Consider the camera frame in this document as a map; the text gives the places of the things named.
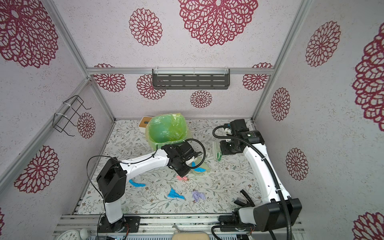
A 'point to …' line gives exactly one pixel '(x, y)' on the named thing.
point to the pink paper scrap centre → (180, 178)
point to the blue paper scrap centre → (173, 194)
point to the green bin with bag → (166, 129)
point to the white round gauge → (70, 234)
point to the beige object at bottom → (190, 236)
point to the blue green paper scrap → (199, 169)
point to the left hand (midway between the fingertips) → (184, 174)
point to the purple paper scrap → (197, 195)
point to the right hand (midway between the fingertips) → (224, 147)
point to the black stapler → (247, 202)
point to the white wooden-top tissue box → (143, 123)
